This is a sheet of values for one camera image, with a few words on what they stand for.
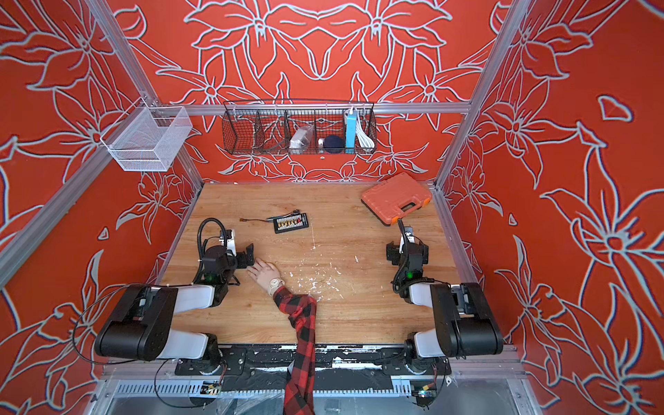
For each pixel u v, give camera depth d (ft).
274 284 2.73
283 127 3.30
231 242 2.66
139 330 1.43
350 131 2.86
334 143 3.10
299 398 2.15
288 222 3.40
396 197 3.60
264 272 2.88
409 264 2.28
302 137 3.04
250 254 2.80
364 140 2.99
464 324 1.39
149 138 3.03
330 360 2.44
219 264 2.29
